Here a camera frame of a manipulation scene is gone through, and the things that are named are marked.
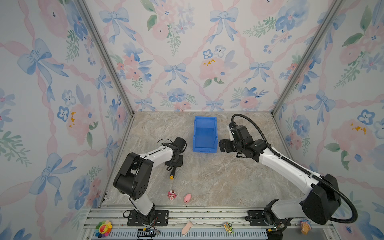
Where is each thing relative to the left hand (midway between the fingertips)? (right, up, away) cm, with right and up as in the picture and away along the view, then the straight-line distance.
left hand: (177, 162), depth 93 cm
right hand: (+29, +14, -10) cm, 34 cm away
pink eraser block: (+7, -25, -24) cm, 35 cm away
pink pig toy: (+7, -15, -15) cm, 22 cm away
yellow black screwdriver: (-2, -5, -6) cm, 8 cm away
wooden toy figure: (+62, -24, -24) cm, 71 cm away
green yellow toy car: (+26, -25, -23) cm, 43 cm away
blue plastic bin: (+18, +15, +15) cm, 28 cm away
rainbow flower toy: (-32, -26, -23) cm, 47 cm away
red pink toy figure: (-1, -13, -16) cm, 21 cm away
